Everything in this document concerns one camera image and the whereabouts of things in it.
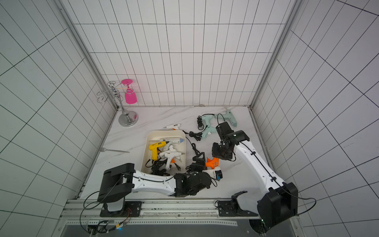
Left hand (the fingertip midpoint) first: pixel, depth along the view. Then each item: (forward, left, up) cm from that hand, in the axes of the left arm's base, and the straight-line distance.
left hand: (199, 159), depth 78 cm
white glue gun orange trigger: (+29, +17, -10) cm, 35 cm away
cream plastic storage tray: (+22, +32, -13) cm, 41 cm away
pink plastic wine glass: (+45, +49, +4) cm, 67 cm away
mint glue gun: (+38, -7, -10) cm, 40 cm away
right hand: (+2, -6, +2) cm, 6 cm away
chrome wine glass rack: (+37, +54, -11) cm, 66 cm away
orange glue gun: (-4, -7, +4) cm, 9 cm away
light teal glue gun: (+27, -8, -10) cm, 30 cm away
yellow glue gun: (+9, +28, -5) cm, 29 cm away
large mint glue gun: (+41, -24, -11) cm, 49 cm away
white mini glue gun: (+6, +17, -7) cm, 20 cm away
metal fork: (+11, +64, -13) cm, 66 cm away
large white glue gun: (+15, +19, -8) cm, 25 cm away
